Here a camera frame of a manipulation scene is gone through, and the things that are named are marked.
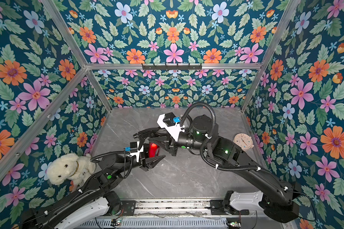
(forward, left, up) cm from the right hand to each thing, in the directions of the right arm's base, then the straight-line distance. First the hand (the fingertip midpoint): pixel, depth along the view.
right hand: (155, 129), depth 50 cm
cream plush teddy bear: (-2, +49, -30) cm, 58 cm away
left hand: (-2, -1, -12) cm, 12 cm away
